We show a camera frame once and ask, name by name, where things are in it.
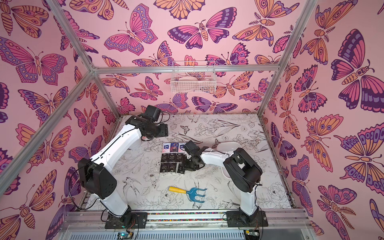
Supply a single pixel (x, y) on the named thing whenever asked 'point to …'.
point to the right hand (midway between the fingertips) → (180, 170)
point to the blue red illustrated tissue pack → (174, 147)
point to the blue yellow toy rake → (191, 193)
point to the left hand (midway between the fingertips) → (165, 131)
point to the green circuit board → (125, 235)
